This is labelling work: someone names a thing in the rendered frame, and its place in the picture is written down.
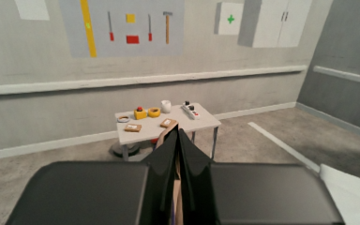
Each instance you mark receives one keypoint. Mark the white pillow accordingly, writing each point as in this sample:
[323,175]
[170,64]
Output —
[345,190]

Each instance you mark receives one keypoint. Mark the beige polka-dot pillowcase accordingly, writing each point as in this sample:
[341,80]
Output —
[177,214]

